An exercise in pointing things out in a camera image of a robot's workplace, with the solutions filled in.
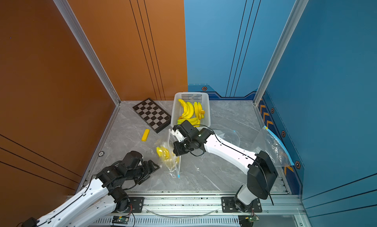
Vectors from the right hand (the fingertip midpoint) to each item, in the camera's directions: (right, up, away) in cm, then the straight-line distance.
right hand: (174, 151), depth 75 cm
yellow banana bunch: (+6, +23, +30) cm, 38 cm away
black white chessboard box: (-20, +19, +33) cm, 43 cm away
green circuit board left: (-26, -33, -3) cm, 42 cm away
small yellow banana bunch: (-7, -2, +7) cm, 10 cm away
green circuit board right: (+38, -31, -5) cm, 50 cm away
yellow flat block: (-23, +5, +24) cm, 33 cm away
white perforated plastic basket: (+17, +32, +40) cm, 54 cm away
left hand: (-9, -10, +2) cm, 14 cm away
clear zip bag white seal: (-2, -7, -1) cm, 8 cm away
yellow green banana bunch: (+14, +22, +36) cm, 44 cm away
